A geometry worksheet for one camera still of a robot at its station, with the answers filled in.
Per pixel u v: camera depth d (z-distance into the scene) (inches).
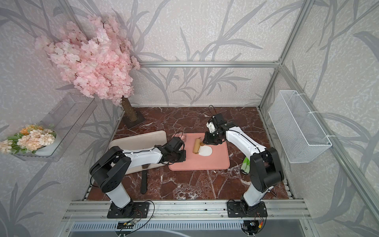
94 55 25.3
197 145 37.4
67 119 29.6
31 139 19.4
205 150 36.9
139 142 40.2
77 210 29.6
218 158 36.9
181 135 42.7
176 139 28.8
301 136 23.5
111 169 19.2
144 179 32.6
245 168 34.1
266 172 17.8
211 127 32.4
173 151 29.0
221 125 25.9
